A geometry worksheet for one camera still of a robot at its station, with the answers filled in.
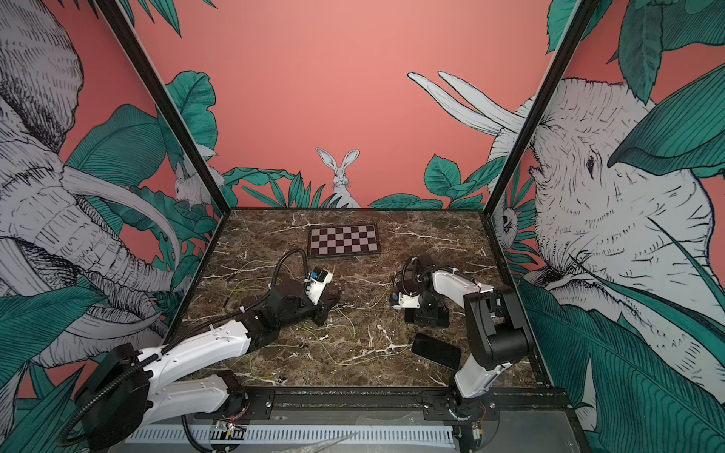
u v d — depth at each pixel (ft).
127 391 1.31
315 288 2.31
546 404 2.49
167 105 2.88
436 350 2.90
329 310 2.43
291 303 2.05
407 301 2.74
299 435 2.30
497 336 1.52
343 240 3.52
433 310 2.68
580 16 2.29
